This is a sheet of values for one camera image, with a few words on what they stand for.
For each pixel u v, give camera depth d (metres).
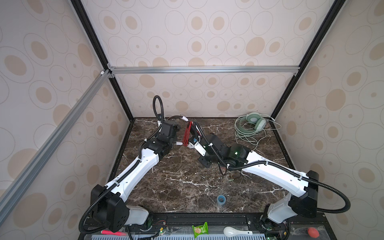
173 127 0.60
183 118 0.79
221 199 0.81
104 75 0.85
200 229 0.70
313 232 0.68
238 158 0.48
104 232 0.70
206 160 0.63
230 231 0.71
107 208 0.39
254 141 1.05
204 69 0.92
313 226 0.73
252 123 1.16
